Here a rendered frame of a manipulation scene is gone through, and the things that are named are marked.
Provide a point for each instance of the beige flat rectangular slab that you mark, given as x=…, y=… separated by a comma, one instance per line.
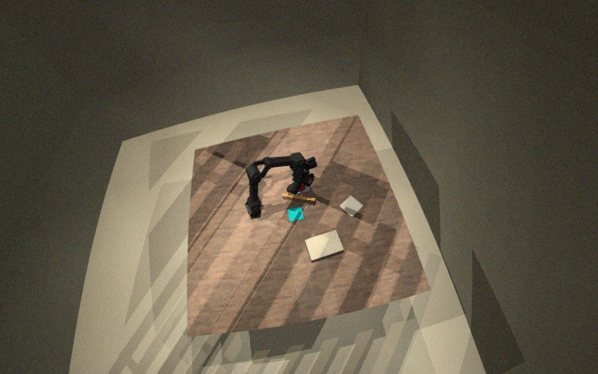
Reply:
x=324, y=245

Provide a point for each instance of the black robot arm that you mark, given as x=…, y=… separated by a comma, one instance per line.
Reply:
x=297, y=163

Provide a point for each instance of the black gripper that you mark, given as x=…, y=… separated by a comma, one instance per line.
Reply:
x=296, y=185

